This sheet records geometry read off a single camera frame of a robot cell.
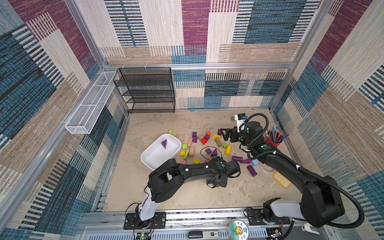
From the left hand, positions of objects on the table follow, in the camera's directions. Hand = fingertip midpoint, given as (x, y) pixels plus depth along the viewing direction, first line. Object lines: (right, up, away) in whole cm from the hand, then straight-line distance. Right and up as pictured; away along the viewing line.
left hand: (220, 183), depth 84 cm
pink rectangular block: (-21, +9, +9) cm, 25 cm away
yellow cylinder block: (+7, +16, +13) cm, 22 cm away
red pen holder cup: (+35, +24, +10) cm, 44 cm away
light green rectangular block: (-31, +27, +25) cm, 48 cm away
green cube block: (-21, +18, +13) cm, 30 cm away
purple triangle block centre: (-2, +15, +11) cm, 18 cm away
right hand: (+5, +29, +1) cm, 29 cm away
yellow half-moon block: (0, +24, +18) cm, 30 cm away
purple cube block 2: (-14, +23, +18) cm, 32 cm away
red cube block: (-8, +21, +18) cm, 29 cm away
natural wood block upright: (-16, +15, +12) cm, 25 cm away
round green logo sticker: (+4, -12, -20) cm, 24 cm away
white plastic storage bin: (-33, +17, +16) cm, 41 cm away
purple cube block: (-6, +15, +14) cm, 21 cm away
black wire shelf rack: (-49, +58, +25) cm, 79 cm away
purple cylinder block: (+19, +5, +5) cm, 21 cm away
